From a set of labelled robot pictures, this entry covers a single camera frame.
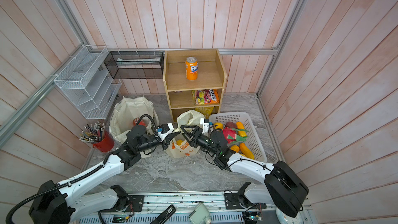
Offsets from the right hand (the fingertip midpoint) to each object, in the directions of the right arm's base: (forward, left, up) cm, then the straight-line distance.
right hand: (180, 131), depth 71 cm
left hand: (0, +1, -1) cm, 1 cm away
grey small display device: (-31, -10, -19) cm, 38 cm away
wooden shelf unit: (+32, -13, -5) cm, 35 cm away
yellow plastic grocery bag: (-5, 0, -6) cm, 7 cm away
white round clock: (-30, -47, -22) cm, 60 cm away
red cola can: (+18, +29, -20) cm, 39 cm away
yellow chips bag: (+29, -12, -21) cm, 37 cm away
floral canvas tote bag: (+18, +35, -9) cm, 40 cm away
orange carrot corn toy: (+1, -36, -22) cm, 42 cm away
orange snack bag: (+28, -18, -6) cm, 34 cm away
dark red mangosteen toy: (+17, -29, -19) cm, 38 cm away
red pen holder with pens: (+4, +49, -12) cm, 51 cm away
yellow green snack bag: (+27, -8, -6) cm, 29 cm away
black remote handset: (-31, +6, -20) cm, 38 cm away
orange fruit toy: (+17, -35, -21) cm, 44 cm away
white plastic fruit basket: (+5, -40, -19) cm, 45 cm away
